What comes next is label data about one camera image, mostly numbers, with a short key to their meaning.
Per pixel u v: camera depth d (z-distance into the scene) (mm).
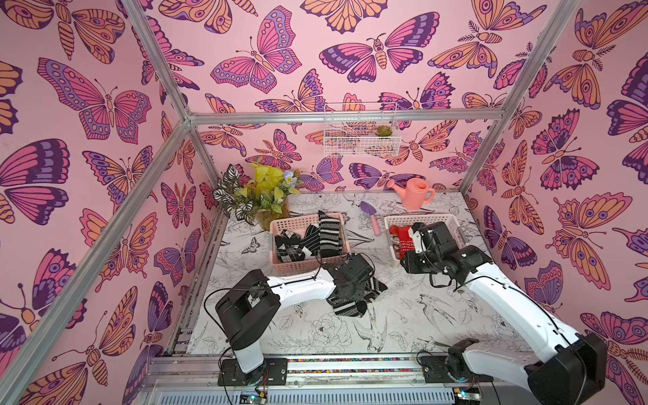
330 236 992
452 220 1012
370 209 1134
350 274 670
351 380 730
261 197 970
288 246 1001
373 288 895
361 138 1057
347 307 836
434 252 592
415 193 1065
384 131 923
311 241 1004
